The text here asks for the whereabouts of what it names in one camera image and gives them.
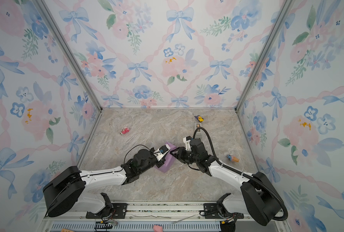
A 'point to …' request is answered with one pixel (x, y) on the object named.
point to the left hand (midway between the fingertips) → (168, 148)
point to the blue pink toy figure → (233, 158)
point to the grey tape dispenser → (199, 133)
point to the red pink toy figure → (124, 130)
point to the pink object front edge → (157, 228)
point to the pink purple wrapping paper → (169, 161)
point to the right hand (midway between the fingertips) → (171, 152)
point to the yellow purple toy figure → (199, 118)
